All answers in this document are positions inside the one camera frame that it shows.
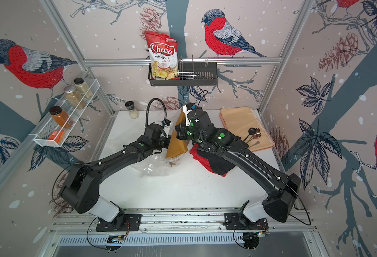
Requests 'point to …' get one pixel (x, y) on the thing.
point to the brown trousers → (179, 146)
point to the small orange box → (58, 136)
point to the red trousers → (202, 158)
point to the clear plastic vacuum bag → (157, 164)
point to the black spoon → (251, 131)
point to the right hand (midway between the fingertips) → (173, 127)
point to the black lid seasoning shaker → (133, 112)
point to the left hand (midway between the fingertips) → (180, 135)
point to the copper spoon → (257, 130)
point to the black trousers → (218, 164)
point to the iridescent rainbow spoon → (259, 134)
